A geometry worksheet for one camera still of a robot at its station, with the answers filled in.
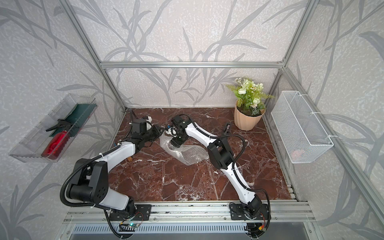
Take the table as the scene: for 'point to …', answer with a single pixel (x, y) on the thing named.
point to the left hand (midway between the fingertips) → (165, 127)
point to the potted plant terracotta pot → (246, 122)
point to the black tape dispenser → (228, 128)
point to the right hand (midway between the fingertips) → (176, 142)
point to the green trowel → (73, 120)
